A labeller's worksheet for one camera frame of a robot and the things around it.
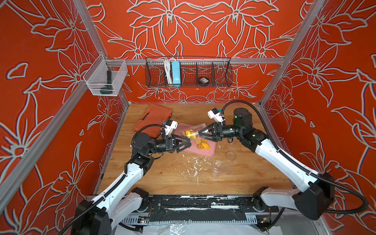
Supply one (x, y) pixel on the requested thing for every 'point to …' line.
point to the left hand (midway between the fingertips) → (188, 145)
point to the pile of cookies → (201, 144)
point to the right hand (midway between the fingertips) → (201, 134)
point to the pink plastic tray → (211, 152)
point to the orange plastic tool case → (156, 115)
